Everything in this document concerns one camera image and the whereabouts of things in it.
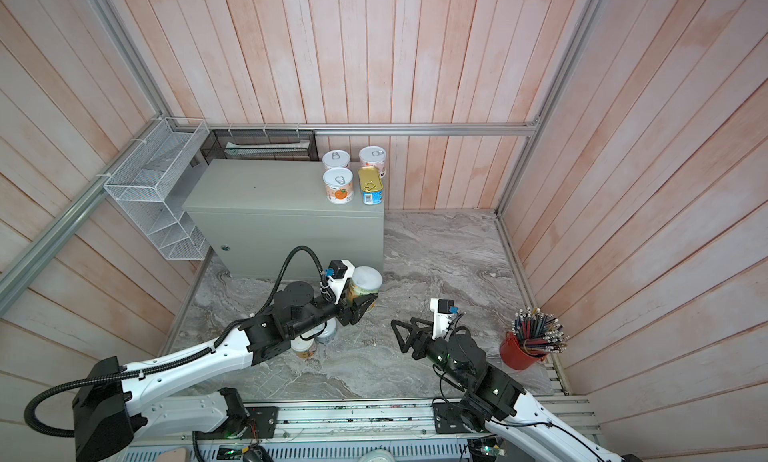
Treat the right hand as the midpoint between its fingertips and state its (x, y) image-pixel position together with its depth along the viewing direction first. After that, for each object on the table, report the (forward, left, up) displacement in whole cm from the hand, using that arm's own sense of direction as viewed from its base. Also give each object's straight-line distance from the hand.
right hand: (401, 322), depth 73 cm
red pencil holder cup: (0, -36, -8) cm, 37 cm away
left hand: (+5, +9, +7) cm, 12 cm away
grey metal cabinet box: (+23, +42, +13) cm, 50 cm away
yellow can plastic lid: (+5, +8, +12) cm, 15 cm away
